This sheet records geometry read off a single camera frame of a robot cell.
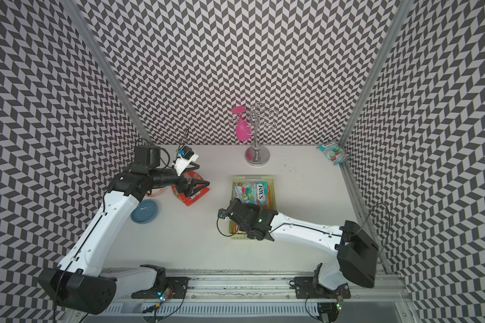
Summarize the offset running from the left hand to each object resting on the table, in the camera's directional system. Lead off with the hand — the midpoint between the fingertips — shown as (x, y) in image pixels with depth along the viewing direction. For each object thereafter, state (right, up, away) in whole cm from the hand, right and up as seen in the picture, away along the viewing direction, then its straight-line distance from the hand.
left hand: (200, 176), depth 71 cm
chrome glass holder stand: (+21, +9, +41) cm, 47 cm away
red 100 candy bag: (-10, -12, +21) cm, 26 cm away
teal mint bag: (+65, +10, +41) cm, 77 cm away
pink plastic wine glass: (+13, +22, +38) cm, 46 cm away
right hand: (+18, -14, +9) cm, 25 cm away
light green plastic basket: (+11, -24, +12) cm, 29 cm away
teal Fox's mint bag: (+20, -9, +20) cm, 30 cm away
